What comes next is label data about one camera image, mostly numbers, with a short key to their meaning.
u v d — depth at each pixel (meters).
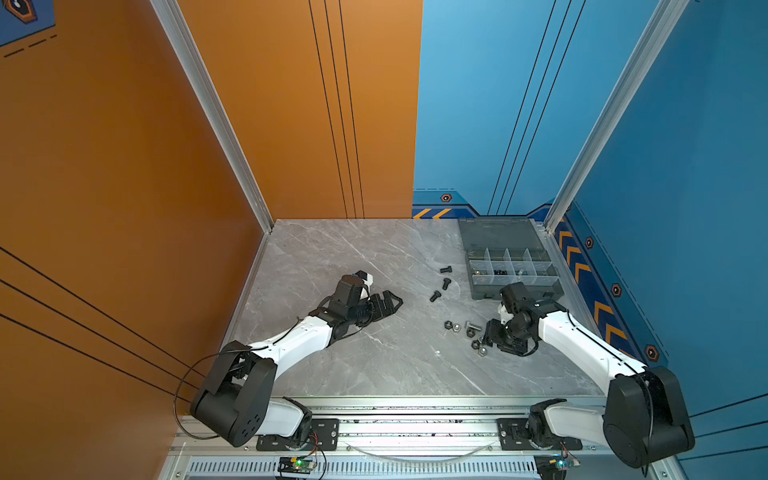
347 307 0.68
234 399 0.42
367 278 0.83
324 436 0.74
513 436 0.72
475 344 0.88
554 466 0.71
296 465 0.71
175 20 0.70
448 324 0.92
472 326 0.92
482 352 0.87
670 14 0.70
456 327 0.92
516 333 0.70
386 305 0.77
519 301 0.68
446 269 1.05
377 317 0.76
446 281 1.02
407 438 0.75
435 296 0.99
